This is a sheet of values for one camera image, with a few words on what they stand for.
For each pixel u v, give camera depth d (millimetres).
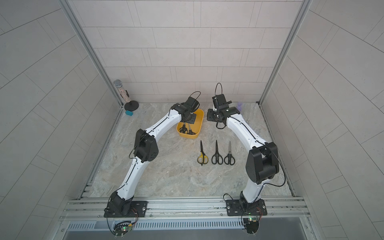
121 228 676
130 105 1123
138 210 707
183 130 1011
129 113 1092
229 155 891
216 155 889
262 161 449
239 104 1073
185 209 724
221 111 649
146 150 592
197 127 970
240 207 708
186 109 717
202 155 888
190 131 996
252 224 678
